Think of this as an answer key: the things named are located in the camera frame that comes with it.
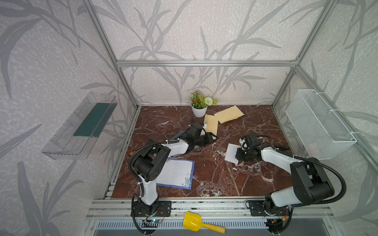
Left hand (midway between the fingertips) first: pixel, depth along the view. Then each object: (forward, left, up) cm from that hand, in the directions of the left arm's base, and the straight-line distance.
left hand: (216, 139), depth 89 cm
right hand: (-6, -12, -8) cm, 16 cm away
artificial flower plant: (+27, +11, +6) cm, 30 cm away
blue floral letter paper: (-17, +24, -11) cm, 31 cm away
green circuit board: (-40, +32, -10) cm, 52 cm away
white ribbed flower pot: (+27, +10, -5) cm, 29 cm away
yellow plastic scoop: (-41, +14, -9) cm, 44 cm away
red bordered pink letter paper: (-4, -10, -10) cm, 14 cm away
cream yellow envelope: (+19, +2, -8) cm, 21 cm away
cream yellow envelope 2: (+30, -14, -10) cm, 35 cm away
